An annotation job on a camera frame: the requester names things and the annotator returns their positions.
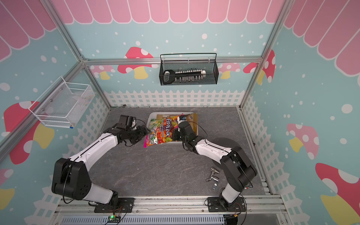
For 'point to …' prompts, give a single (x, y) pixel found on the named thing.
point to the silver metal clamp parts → (213, 170)
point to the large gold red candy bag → (191, 118)
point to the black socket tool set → (170, 76)
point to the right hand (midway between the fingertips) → (172, 130)
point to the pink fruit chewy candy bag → (161, 131)
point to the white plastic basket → (154, 115)
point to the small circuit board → (114, 219)
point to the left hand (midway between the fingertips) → (147, 135)
